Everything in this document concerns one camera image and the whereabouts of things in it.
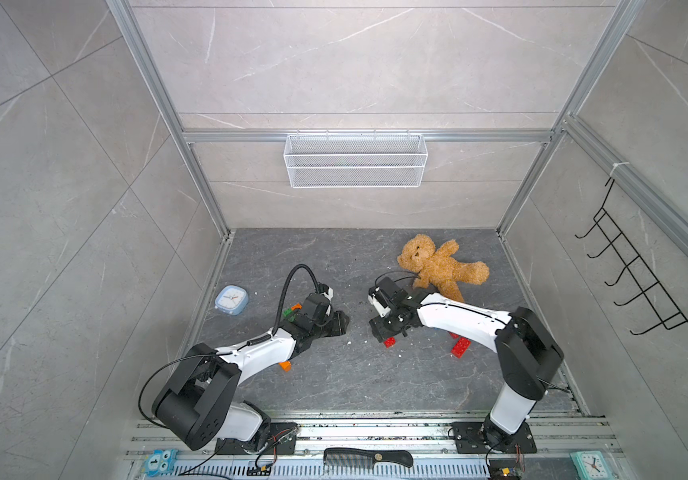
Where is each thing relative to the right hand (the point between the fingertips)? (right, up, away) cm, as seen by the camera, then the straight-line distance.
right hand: (385, 327), depth 88 cm
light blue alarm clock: (-50, +7, +8) cm, 51 cm away
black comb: (-10, -27, -17) cm, 34 cm away
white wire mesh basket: (-9, +55, +12) cm, 56 cm away
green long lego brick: (-25, +9, -21) cm, 34 cm away
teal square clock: (+46, -28, -20) cm, 57 cm away
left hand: (-11, +4, 0) cm, 12 cm away
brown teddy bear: (+19, +18, +11) cm, 28 cm away
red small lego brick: (+1, -4, 0) cm, 5 cm away
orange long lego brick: (-23, +10, -20) cm, 32 cm away
